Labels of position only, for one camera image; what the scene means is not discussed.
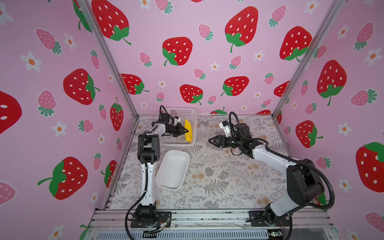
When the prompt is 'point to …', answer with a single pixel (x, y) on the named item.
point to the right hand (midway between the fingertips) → (210, 140)
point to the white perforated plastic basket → (184, 113)
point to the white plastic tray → (172, 173)
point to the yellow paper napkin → (189, 135)
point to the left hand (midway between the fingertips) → (188, 130)
